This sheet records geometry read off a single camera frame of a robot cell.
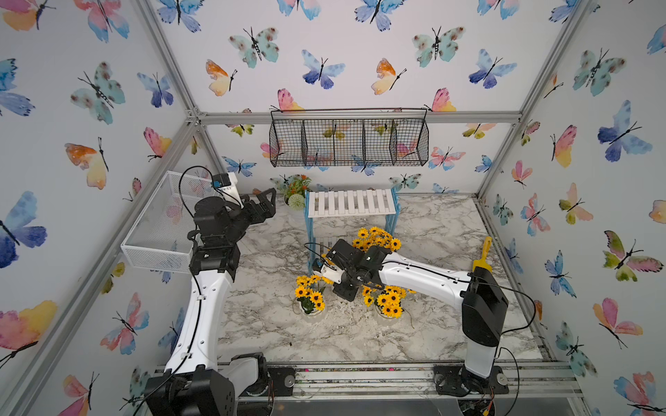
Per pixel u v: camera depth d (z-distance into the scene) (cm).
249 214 63
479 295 52
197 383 38
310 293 77
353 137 98
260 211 64
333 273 71
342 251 64
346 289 72
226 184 60
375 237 87
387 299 72
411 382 75
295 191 101
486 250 101
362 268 59
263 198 63
